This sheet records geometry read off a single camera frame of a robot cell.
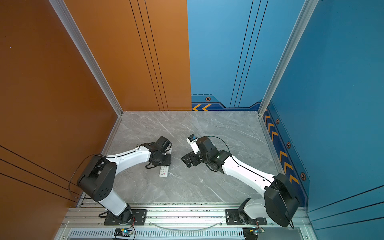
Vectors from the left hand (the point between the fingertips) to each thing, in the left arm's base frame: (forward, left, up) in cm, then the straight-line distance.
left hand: (168, 161), depth 92 cm
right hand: (-2, -13, +13) cm, 18 cm away
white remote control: (-7, +2, +1) cm, 7 cm away
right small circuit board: (-36, -44, -2) cm, 57 cm away
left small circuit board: (-36, +17, -3) cm, 40 cm away
